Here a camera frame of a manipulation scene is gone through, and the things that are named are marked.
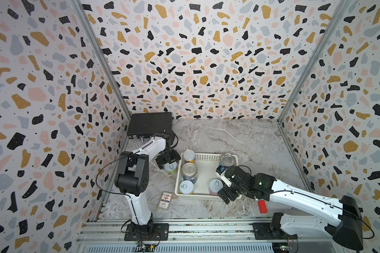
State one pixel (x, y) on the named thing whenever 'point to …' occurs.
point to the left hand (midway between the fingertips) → (174, 162)
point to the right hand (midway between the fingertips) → (223, 188)
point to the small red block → (262, 206)
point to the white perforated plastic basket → (207, 164)
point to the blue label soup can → (227, 160)
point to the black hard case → (143, 125)
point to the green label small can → (171, 168)
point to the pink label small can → (215, 186)
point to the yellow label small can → (186, 187)
